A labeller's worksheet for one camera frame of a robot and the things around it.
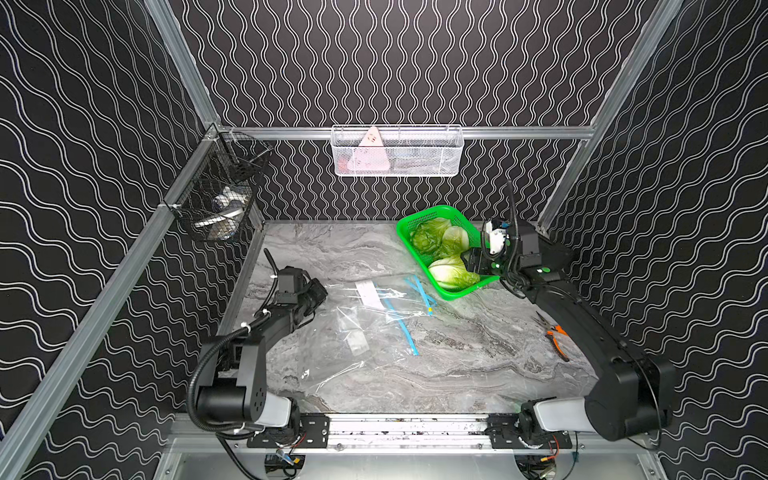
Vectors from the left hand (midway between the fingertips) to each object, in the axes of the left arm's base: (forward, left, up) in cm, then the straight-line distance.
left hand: (326, 283), depth 92 cm
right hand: (+6, -43, +12) cm, 45 cm away
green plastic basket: (+27, -24, -2) cm, 36 cm away
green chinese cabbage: (+21, -31, +1) cm, 37 cm away
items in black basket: (+11, +28, +18) cm, 35 cm away
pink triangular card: (+29, -11, +27) cm, 41 cm away
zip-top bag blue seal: (-21, -3, -10) cm, 23 cm away
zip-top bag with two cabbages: (-7, -17, -6) cm, 20 cm away
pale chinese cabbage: (+21, -41, +1) cm, 46 cm away
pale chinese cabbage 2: (+7, -39, 0) cm, 40 cm away
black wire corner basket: (+12, +31, +21) cm, 40 cm away
